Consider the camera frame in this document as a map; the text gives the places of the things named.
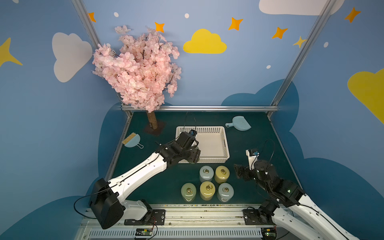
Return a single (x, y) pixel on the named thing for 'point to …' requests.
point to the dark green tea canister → (188, 191)
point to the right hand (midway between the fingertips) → (244, 161)
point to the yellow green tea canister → (222, 173)
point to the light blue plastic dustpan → (239, 123)
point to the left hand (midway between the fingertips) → (193, 148)
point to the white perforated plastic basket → (213, 142)
